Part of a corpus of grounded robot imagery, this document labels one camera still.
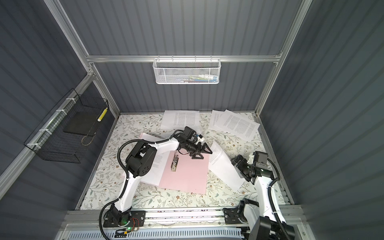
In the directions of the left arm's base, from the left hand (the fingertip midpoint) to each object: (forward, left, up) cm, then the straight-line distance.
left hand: (208, 155), depth 91 cm
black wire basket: (+3, +72, +23) cm, 76 cm away
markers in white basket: (+38, +4, +30) cm, 49 cm away
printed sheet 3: (+26, -26, -3) cm, 37 cm away
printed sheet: (+35, +19, -3) cm, 40 cm away
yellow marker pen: (+16, +59, +23) cm, 66 cm away
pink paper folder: (-10, +11, -6) cm, 16 cm away
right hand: (-9, -16, +3) cm, 19 cm away
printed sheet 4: (+33, -10, -4) cm, 35 cm away
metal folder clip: (-2, +21, -3) cm, 21 cm away
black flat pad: (+10, +66, +23) cm, 70 cm away
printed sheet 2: (-3, -8, -6) cm, 11 cm away
